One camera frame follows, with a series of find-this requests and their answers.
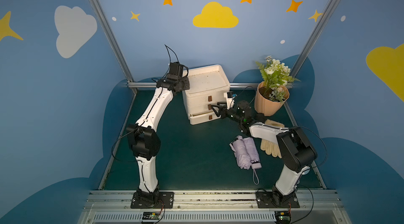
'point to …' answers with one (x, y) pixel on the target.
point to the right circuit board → (282, 217)
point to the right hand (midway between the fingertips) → (216, 103)
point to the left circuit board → (151, 215)
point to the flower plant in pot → (273, 91)
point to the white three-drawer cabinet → (208, 85)
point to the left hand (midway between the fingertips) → (184, 81)
